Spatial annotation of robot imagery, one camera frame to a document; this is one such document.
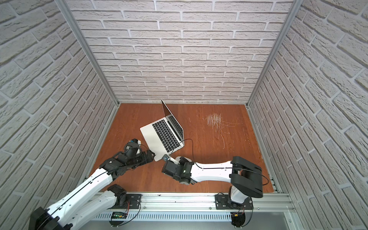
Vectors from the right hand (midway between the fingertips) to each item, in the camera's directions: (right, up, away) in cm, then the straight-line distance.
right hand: (175, 168), depth 81 cm
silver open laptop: (-10, +16, +18) cm, 26 cm away
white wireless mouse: (+2, +7, -5) cm, 9 cm away
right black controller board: (+32, -21, -11) cm, 40 cm away
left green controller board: (-28, -21, -9) cm, 36 cm away
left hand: (-16, +9, +1) cm, 18 cm away
